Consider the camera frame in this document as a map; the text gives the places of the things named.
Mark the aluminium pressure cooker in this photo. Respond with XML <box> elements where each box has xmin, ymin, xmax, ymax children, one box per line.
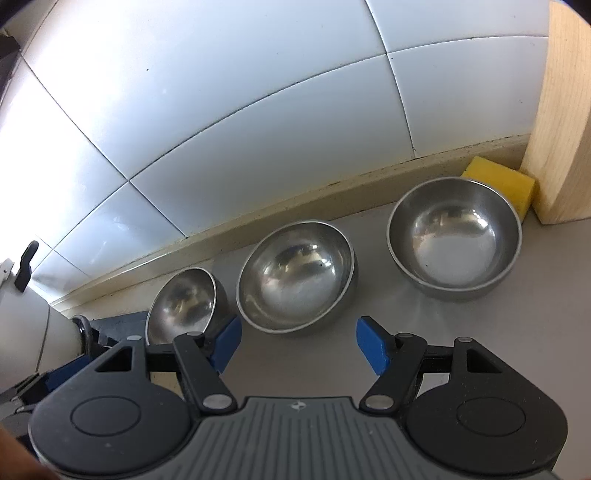
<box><xmin>0</xmin><ymin>240</ymin><xmax>79</xmax><ymax>384</ymax></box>

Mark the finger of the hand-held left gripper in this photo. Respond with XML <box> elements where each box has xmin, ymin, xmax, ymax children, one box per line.
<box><xmin>9</xmin><ymin>357</ymin><xmax>93</xmax><ymax>408</ymax></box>

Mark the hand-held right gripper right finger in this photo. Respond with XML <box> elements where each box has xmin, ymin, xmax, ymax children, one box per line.
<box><xmin>356</xmin><ymin>316</ymin><xmax>504</xmax><ymax>413</ymax></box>

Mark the wooden knife block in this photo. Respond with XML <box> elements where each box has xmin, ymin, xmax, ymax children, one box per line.
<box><xmin>521</xmin><ymin>0</ymin><xmax>591</xmax><ymax>226</ymax></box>

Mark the person's left forearm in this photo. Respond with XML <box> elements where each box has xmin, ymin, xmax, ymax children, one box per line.
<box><xmin>0</xmin><ymin>422</ymin><xmax>58</xmax><ymax>480</ymax></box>

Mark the steel bowl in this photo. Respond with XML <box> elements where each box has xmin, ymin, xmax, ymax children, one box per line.
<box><xmin>144</xmin><ymin>267</ymin><xmax>229</xmax><ymax>346</ymax></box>
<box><xmin>235</xmin><ymin>220</ymin><xmax>358</xmax><ymax>334</ymax></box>
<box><xmin>386</xmin><ymin>176</ymin><xmax>524</xmax><ymax>304</ymax></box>

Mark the grey counter mat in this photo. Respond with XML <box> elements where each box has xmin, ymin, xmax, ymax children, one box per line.
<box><xmin>198</xmin><ymin>203</ymin><xmax>591</xmax><ymax>402</ymax></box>

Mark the yellow sponge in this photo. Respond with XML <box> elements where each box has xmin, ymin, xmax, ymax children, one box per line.
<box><xmin>460</xmin><ymin>156</ymin><xmax>539</xmax><ymax>221</ymax></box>

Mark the black gas stove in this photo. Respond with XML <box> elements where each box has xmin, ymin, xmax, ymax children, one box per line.
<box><xmin>69</xmin><ymin>309</ymin><xmax>153</xmax><ymax>365</ymax></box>

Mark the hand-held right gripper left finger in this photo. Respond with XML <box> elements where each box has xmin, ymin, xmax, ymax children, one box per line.
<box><xmin>92</xmin><ymin>316</ymin><xmax>243</xmax><ymax>414</ymax></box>

